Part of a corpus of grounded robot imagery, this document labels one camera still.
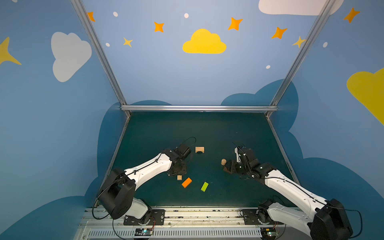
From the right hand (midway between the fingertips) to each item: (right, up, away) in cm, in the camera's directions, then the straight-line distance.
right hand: (230, 163), depth 84 cm
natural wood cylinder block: (-2, -1, +8) cm, 8 cm away
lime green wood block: (-15, -13, 0) cm, 20 cm away
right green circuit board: (+16, -31, -13) cm, 37 cm away
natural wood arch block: (-17, +6, +14) cm, 23 cm away
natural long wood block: (-29, -7, -2) cm, 30 cm away
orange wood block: (-25, -12, +2) cm, 27 cm away
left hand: (-26, -5, 0) cm, 27 cm away
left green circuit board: (-45, -30, -14) cm, 56 cm away
